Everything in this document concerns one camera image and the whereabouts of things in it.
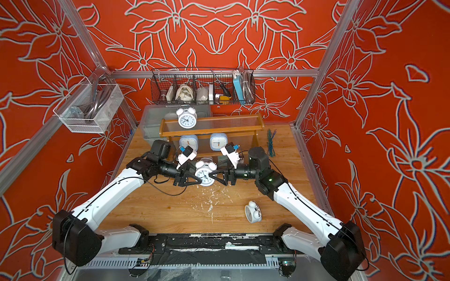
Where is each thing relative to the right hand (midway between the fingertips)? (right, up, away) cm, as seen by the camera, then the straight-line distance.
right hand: (210, 173), depth 65 cm
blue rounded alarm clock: (-11, +12, +19) cm, 25 cm away
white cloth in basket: (-16, +37, +25) cm, 47 cm away
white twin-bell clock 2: (+18, -19, +9) cm, 28 cm away
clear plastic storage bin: (-37, +26, +34) cm, 56 cm away
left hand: (-4, -2, +4) cm, 6 cm away
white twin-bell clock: (-2, +3, 0) cm, 3 cm away
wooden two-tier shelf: (+14, +17, +14) cm, 26 cm away
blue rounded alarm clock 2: (+2, +12, +19) cm, 23 cm away
